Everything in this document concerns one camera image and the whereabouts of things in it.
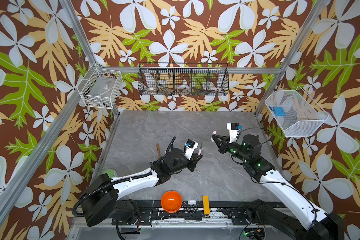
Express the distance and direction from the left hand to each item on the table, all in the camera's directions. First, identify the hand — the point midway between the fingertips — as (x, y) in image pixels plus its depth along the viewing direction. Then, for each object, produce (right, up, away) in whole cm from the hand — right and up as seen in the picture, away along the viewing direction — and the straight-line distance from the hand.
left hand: (200, 153), depth 76 cm
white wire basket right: (+55, +21, +6) cm, 59 cm away
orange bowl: (-15, -25, +1) cm, 30 cm away
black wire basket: (+10, +46, +23) cm, 52 cm away
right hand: (+5, +9, -3) cm, 11 cm away
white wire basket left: (-58, +37, +11) cm, 70 cm away
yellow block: (+3, -27, +2) cm, 28 cm away
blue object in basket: (+48, +23, +11) cm, 54 cm away
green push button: (-52, -13, +12) cm, 55 cm away
